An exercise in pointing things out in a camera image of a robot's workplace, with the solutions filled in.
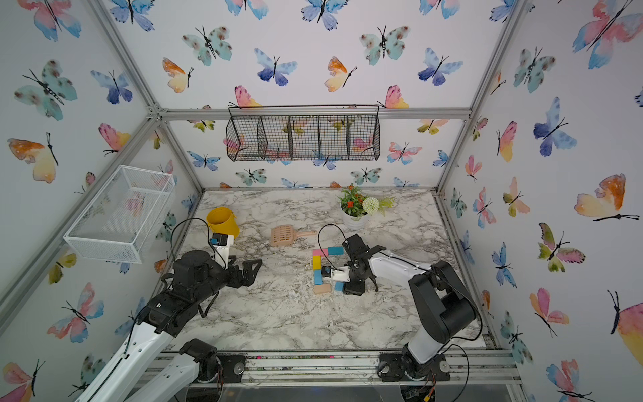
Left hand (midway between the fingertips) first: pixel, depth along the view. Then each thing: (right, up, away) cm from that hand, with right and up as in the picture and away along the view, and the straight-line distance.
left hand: (250, 258), depth 75 cm
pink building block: (+19, -2, +24) cm, 31 cm away
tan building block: (+20, -13, +15) cm, 28 cm away
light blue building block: (+27, -12, +12) cm, 31 cm away
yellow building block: (+19, -5, +21) cm, 29 cm away
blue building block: (+19, -11, +19) cm, 29 cm away
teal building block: (+26, -1, +25) cm, 36 cm away
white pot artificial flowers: (+34, +15, +21) cm, 42 cm away
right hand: (+31, -10, +16) cm, 36 cm away
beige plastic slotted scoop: (+4, +4, +28) cm, 29 cm away
